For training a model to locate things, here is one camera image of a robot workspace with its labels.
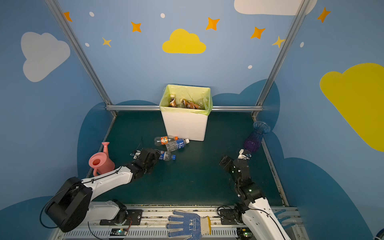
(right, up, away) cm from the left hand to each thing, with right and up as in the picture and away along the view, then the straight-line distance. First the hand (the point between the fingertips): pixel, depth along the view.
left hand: (160, 156), depth 90 cm
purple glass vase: (+63, +8, +14) cm, 65 cm away
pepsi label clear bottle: (+3, -1, +6) cm, 6 cm away
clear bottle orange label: (-1, +9, +9) cm, 13 cm away
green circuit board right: (+45, -34, -18) cm, 59 cm away
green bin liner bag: (+24, +40, +9) cm, 48 cm away
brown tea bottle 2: (+18, +33, +6) cm, 38 cm away
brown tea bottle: (+6, +35, +11) cm, 37 cm away
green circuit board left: (-16, -32, -19) cm, 41 cm away
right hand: (+40, +2, -9) cm, 41 cm away
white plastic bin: (+18, +19, +4) cm, 26 cm away
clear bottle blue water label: (+8, +7, +6) cm, 12 cm away
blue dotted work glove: (+20, -30, -18) cm, 40 cm away
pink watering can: (-32, -1, -8) cm, 33 cm away
